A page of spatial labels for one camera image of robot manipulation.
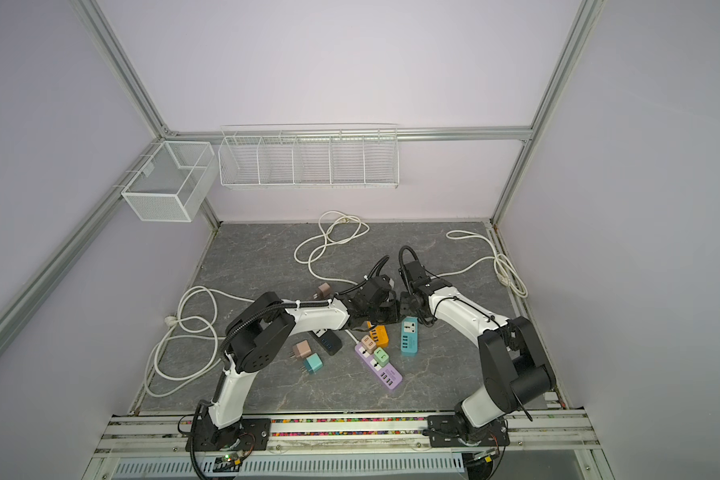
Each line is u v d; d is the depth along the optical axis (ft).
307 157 3.31
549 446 2.45
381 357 2.59
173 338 3.00
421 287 2.17
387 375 2.65
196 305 3.24
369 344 2.66
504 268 3.46
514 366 1.44
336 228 3.93
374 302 2.49
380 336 2.86
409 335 2.87
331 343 2.85
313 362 2.72
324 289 3.20
